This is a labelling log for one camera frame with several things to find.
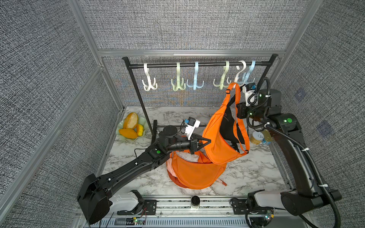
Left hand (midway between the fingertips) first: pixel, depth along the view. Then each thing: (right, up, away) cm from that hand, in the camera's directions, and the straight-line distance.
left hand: (213, 142), depth 61 cm
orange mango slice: (-50, +1, +37) cm, 63 cm away
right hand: (+14, +19, +6) cm, 24 cm away
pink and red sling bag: (-18, -22, +17) cm, 33 cm away
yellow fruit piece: (-43, +3, +39) cm, 59 cm away
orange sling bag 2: (-5, -19, +14) cm, 24 cm away
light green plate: (-48, +4, +40) cm, 63 cm away
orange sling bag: (+3, -4, +5) cm, 7 cm away
